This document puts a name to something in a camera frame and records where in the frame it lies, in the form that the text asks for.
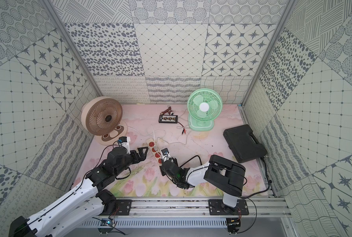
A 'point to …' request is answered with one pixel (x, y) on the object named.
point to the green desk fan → (204, 105)
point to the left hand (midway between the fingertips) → (140, 146)
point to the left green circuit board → (106, 226)
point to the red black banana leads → (184, 129)
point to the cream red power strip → (154, 150)
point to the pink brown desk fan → (102, 117)
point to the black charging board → (168, 119)
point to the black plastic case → (243, 144)
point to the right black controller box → (232, 223)
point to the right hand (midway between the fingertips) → (163, 161)
